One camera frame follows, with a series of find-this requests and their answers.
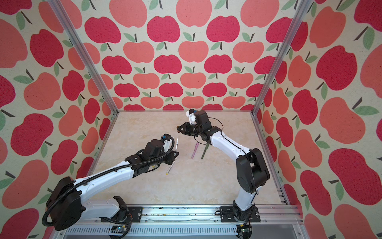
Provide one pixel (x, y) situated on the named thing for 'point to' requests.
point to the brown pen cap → (178, 126)
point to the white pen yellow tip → (168, 171)
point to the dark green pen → (203, 154)
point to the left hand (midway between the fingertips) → (180, 155)
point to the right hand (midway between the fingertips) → (180, 127)
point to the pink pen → (195, 151)
